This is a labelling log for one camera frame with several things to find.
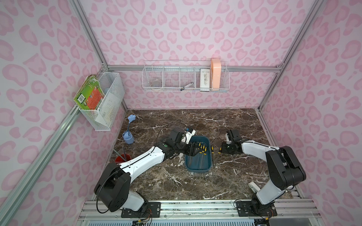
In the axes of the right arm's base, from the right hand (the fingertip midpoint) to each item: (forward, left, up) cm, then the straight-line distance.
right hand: (222, 147), depth 96 cm
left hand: (-7, +18, +15) cm, 24 cm away
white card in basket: (+31, +13, +33) cm, 47 cm away
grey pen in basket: (+33, +24, +27) cm, 49 cm away
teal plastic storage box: (-10, +14, 0) cm, 18 cm away
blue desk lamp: (+3, +64, +7) cm, 64 cm away
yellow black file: (-4, +7, 0) cm, 8 cm away
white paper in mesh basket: (+9, +70, +28) cm, 76 cm away
